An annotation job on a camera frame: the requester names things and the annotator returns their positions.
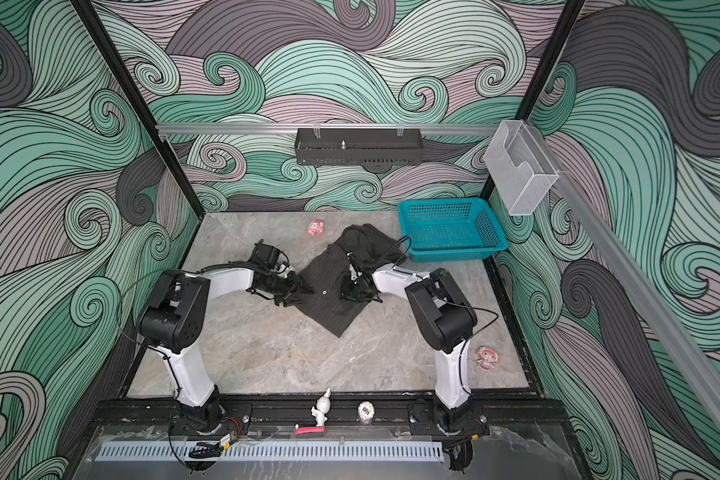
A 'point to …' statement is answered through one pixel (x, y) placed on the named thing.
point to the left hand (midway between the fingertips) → (311, 292)
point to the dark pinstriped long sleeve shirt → (323, 275)
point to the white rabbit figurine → (319, 411)
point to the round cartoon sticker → (486, 357)
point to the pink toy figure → (315, 227)
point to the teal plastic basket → (450, 229)
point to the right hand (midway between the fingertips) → (342, 297)
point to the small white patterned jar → (366, 412)
